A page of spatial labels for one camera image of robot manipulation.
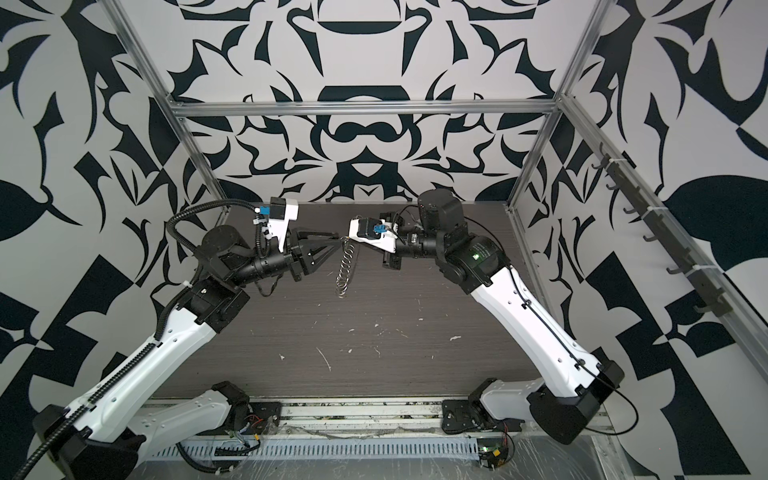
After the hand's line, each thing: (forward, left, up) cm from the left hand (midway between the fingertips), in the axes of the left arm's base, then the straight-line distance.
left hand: (339, 233), depth 57 cm
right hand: (+1, -3, -1) cm, 3 cm away
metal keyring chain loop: (-6, 0, -6) cm, 8 cm away
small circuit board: (-32, -33, -43) cm, 63 cm away
